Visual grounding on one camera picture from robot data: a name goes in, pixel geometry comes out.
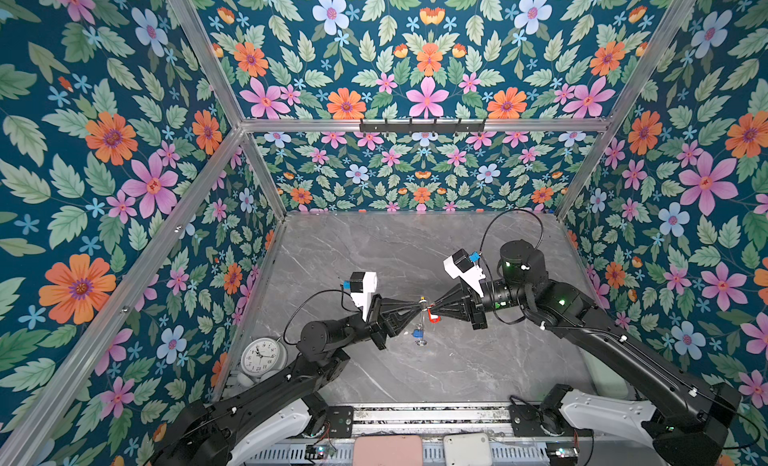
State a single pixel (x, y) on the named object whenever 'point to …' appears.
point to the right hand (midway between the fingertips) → (434, 305)
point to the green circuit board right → (562, 453)
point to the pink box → (388, 450)
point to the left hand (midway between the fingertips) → (420, 314)
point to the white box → (471, 449)
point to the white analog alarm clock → (260, 358)
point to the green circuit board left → (318, 451)
